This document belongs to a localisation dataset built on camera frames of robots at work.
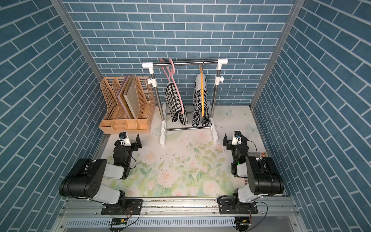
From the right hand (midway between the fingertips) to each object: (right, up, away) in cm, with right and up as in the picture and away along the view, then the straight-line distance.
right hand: (235, 134), depth 90 cm
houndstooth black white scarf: (-38, +18, -7) cm, 42 cm away
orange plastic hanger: (-20, +43, +11) cm, 49 cm away
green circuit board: (-65, -42, -18) cm, 79 cm away
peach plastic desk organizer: (-81, +9, +11) cm, 83 cm away
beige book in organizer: (-65, +24, -2) cm, 69 cm away
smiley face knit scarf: (-24, +11, -5) cm, 27 cm away
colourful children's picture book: (+16, -13, +1) cm, 21 cm away
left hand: (-64, 0, -1) cm, 64 cm away
